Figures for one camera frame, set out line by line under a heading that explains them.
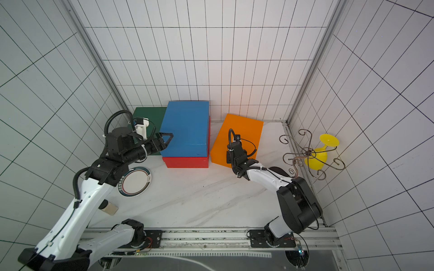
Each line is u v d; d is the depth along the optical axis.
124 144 0.49
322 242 0.73
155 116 0.90
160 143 0.58
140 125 0.60
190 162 0.92
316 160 0.65
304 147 0.68
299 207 0.43
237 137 0.77
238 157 0.67
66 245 0.37
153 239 0.73
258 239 0.72
